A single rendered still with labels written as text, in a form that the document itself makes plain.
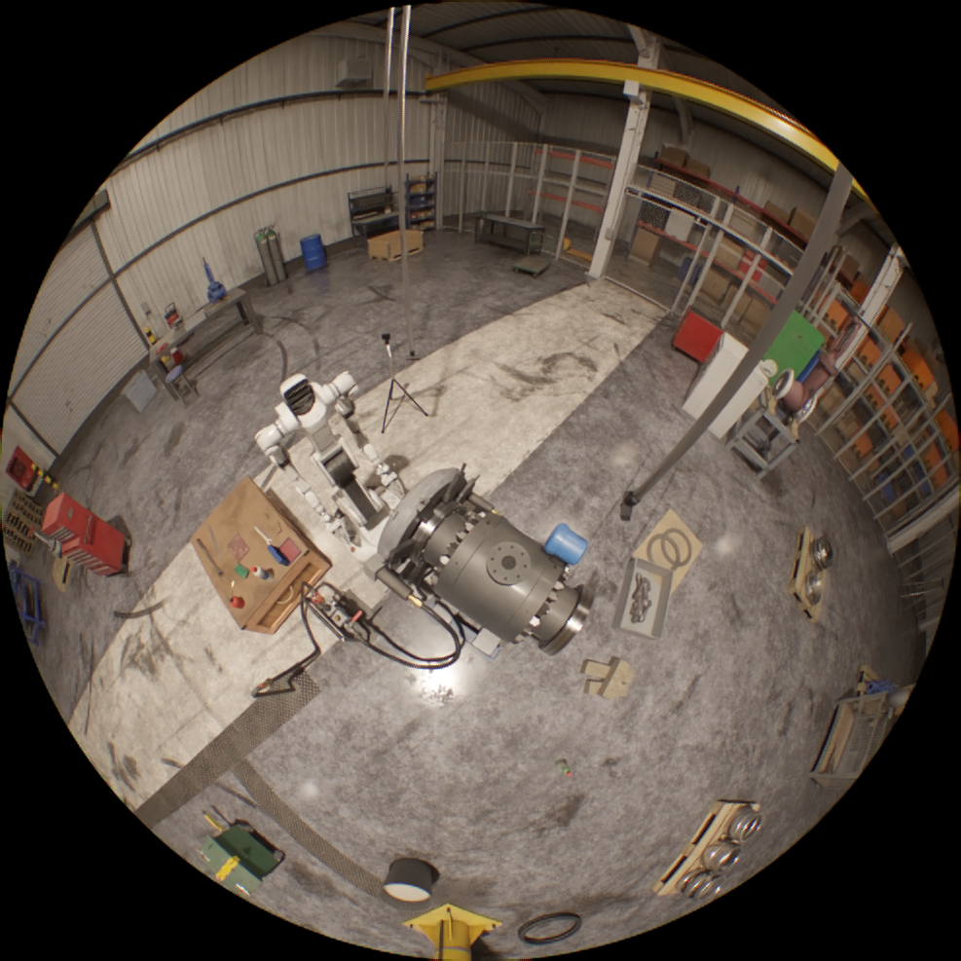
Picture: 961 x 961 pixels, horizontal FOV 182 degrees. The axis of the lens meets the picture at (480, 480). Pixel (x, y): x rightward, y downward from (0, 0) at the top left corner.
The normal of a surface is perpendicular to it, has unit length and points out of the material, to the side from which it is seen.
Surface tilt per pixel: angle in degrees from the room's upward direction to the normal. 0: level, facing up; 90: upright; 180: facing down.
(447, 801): 0
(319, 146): 90
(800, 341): 90
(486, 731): 0
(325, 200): 90
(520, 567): 0
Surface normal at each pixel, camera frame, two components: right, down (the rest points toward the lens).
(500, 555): 0.07, -0.51
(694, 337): -0.52, 0.72
